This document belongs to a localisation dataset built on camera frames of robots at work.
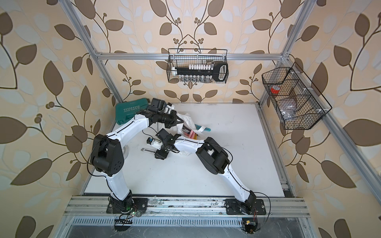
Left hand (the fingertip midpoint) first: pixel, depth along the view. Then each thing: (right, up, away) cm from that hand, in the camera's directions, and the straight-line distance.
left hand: (182, 118), depth 85 cm
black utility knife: (+2, -7, +13) cm, 15 cm away
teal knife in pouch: (+10, -6, +15) cm, 19 cm away
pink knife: (+5, -11, +11) cm, 16 cm away
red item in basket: (+56, +17, +2) cm, 58 cm away
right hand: (-16, -22, +9) cm, 28 cm away
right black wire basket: (+60, +9, -10) cm, 62 cm away
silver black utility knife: (-22, -20, +8) cm, 31 cm away
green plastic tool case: (-45, +6, +26) cm, 53 cm away
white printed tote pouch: (+3, -2, +4) cm, 6 cm away
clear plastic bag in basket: (+54, +6, -12) cm, 56 cm away
